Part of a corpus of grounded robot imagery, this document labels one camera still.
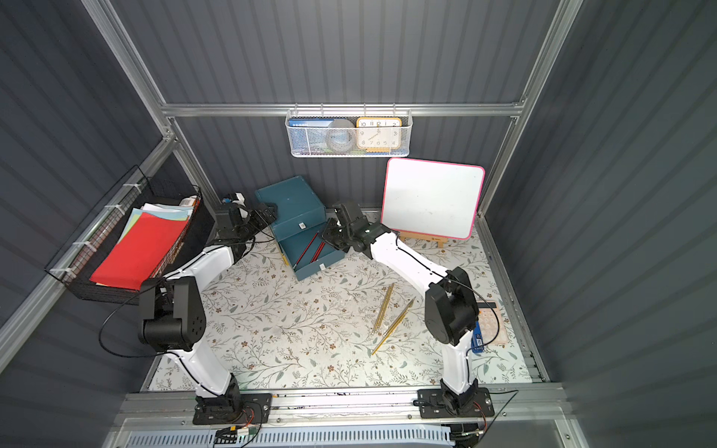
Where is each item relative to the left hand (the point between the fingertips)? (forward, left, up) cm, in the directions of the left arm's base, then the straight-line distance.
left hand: (265, 210), depth 93 cm
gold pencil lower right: (-31, -43, -21) cm, 57 cm away
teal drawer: (-9, -14, -13) cm, 21 cm away
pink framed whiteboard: (+10, -59, -4) cm, 60 cm away
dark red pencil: (-3, -14, -13) cm, 19 cm away
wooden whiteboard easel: (+2, -57, -17) cm, 59 cm away
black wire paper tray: (-33, +30, +14) cm, 47 cm away
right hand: (-11, -21, +2) cm, 24 cm away
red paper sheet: (-23, +26, +7) cm, 35 cm away
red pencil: (-8, -17, -13) cm, 23 cm away
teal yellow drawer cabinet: (-5, -12, 0) cm, 13 cm away
